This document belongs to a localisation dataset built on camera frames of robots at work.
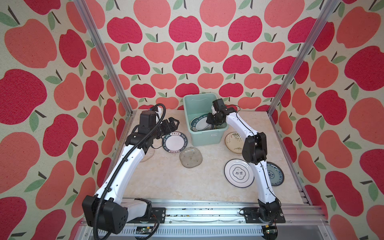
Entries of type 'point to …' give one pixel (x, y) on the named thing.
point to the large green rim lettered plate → (199, 123)
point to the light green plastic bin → (196, 107)
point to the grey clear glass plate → (190, 157)
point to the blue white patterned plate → (276, 176)
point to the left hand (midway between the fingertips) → (176, 124)
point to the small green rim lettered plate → (174, 142)
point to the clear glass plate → (148, 155)
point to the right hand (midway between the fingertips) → (210, 120)
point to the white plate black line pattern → (239, 173)
